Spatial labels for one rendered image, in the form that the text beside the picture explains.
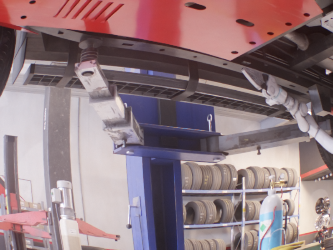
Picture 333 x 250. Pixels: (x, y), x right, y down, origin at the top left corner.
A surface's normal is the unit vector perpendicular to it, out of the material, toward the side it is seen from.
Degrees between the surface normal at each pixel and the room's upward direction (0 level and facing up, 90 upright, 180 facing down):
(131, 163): 90
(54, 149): 90
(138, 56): 90
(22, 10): 178
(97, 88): 180
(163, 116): 90
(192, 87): 129
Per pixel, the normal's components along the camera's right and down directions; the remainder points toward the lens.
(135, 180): -0.86, -0.10
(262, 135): -0.36, -0.24
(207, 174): 0.49, -0.46
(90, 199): 0.51, -0.25
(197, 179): 0.51, -0.04
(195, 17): 0.01, 0.96
